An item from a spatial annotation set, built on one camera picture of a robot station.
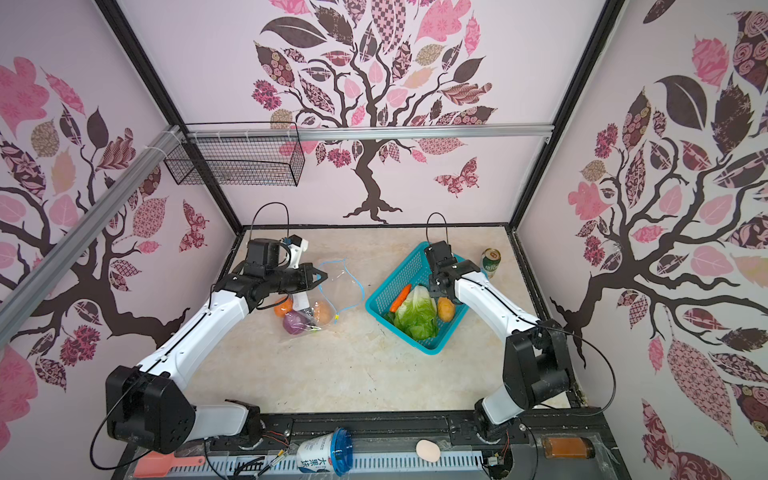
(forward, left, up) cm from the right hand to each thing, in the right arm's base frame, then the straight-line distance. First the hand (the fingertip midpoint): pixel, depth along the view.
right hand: (447, 283), depth 89 cm
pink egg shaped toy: (-41, +9, -11) cm, 44 cm away
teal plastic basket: (+12, +9, -10) cm, 18 cm away
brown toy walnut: (-3, +39, -11) cm, 41 cm away
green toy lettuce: (-10, +10, -2) cm, 14 cm away
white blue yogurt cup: (-42, +32, -3) cm, 53 cm away
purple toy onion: (-9, +46, -6) cm, 48 cm away
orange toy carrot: (+1, +14, -9) cm, 17 cm away
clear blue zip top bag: (0, +34, -3) cm, 34 cm away
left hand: (-4, +34, +9) cm, 36 cm away
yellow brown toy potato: (-6, 0, -6) cm, 8 cm away
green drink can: (+11, -16, -2) cm, 20 cm away
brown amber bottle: (-41, -26, -11) cm, 50 cm away
